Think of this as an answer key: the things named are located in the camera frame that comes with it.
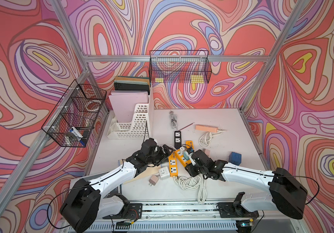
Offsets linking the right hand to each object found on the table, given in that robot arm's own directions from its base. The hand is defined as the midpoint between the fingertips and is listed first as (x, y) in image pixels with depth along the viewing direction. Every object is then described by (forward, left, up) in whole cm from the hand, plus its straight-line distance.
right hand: (190, 170), depth 85 cm
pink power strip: (+27, -14, +5) cm, 31 cm away
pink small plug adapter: (-5, +22, 0) cm, 22 cm away
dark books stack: (+48, +35, +29) cm, 66 cm away
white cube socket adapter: (-2, +16, +3) cm, 16 cm away
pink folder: (+36, +40, +22) cm, 58 cm away
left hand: (+6, +11, +11) cm, 16 cm away
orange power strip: (+18, -1, 0) cm, 18 cm away
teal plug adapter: (+3, +3, +11) cm, 12 cm away
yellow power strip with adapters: (+9, +5, +4) cm, 11 cm away
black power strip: (+22, +6, 0) cm, 23 cm away
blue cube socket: (+6, -28, +1) cm, 29 cm away
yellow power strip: (+5, +10, 0) cm, 11 cm away
